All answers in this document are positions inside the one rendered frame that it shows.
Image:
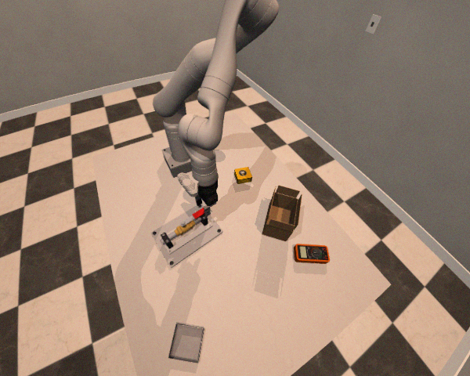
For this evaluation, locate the orange digital multimeter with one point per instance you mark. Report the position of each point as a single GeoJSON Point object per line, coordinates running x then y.
{"type": "Point", "coordinates": [310, 253]}

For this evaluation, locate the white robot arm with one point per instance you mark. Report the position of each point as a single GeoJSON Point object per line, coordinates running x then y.
{"type": "Point", "coordinates": [197, 137]}

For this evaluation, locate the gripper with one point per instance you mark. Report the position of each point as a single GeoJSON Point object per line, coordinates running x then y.
{"type": "Point", "coordinates": [201, 187]}

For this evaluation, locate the ball valve with red handle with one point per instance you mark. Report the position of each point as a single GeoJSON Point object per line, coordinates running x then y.
{"type": "Point", "coordinates": [197, 222]}

